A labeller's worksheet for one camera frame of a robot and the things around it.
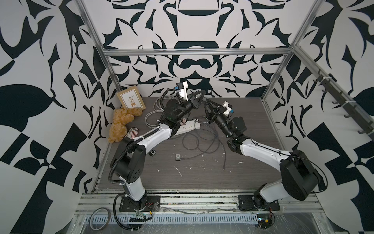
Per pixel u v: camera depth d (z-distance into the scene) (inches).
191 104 26.8
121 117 38.3
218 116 26.5
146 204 28.5
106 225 27.1
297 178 17.1
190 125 40.1
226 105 29.3
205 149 36.8
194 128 39.2
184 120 38.9
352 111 21.7
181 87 26.5
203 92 28.6
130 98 41.3
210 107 26.9
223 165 34.3
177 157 35.1
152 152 36.0
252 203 29.0
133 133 38.2
